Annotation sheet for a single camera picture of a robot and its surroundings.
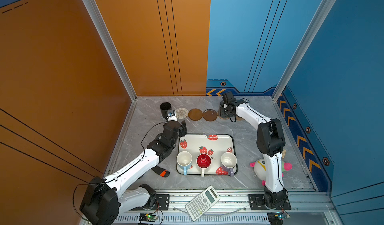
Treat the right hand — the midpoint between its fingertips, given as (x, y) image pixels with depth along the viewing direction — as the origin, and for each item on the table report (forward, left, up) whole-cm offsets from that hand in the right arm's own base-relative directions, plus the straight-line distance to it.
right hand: (223, 113), depth 102 cm
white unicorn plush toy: (-38, -15, 0) cm, 41 cm away
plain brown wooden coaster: (+4, +20, -6) cm, 21 cm away
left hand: (-16, +27, +14) cm, 35 cm away
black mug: (+3, +41, +3) cm, 41 cm away
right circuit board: (-58, -20, -9) cm, 62 cm away
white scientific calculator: (-52, +15, -6) cm, 55 cm away
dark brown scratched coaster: (+3, +9, -6) cm, 11 cm away
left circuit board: (-58, +42, -8) cm, 72 cm away
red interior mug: (-32, +15, -5) cm, 35 cm away
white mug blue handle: (-32, +26, -3) cm, 41 cm away
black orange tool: (-37, +38, -6) cm, 54 cm away
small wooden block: (-27, -34, -7) cm, 44 cm away
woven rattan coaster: (-8, +4, +6) cm, 11 cm away
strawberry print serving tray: (-20, +7, -8) cm, 23 cm away
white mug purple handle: (-32, 0, -7) cm, 33 cm away
